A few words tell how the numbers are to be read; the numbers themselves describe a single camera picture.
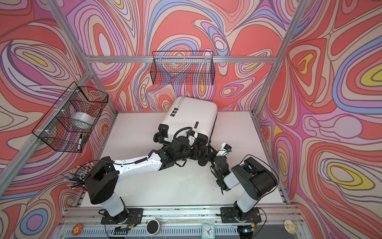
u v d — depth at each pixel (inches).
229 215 28.9
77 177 28.7
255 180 18.4
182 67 39.0
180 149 25.1
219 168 26.7
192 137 28.9
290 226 27.7
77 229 27.6
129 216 28.7
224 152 30.9
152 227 26.2
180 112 36.6
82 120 28.4
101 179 18.7
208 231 26.7
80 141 28.3
